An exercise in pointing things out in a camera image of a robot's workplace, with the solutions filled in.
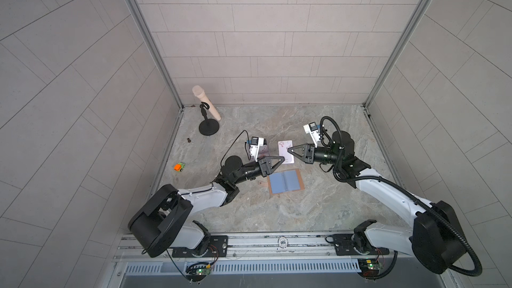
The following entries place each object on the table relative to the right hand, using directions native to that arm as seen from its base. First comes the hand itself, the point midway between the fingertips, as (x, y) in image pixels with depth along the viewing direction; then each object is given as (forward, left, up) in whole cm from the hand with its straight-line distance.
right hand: (290, 154), depth 72 cm
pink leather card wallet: (-1, +1, -21) cm, 21 cm away
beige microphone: (+30, +36, +7) cm, 48 cm away
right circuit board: (-33, -24, -23) cm, 47 cm away
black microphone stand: (+31, +39, -18) cm, 53 cm away
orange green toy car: (+7, +48, -17) cm, 52 cm away
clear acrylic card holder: (+13, +9, -15) cm, 22 cm away
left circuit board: (-31, +33, -19) cm, 49 cm away
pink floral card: (+2, +2, +1) cm, 3 cm away
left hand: (-3, +2, -2) cm, 4 cm away
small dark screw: (+23, +47, -18) cm, 55 cm away
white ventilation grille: (-30, +18, -22) cm, 41 cm away
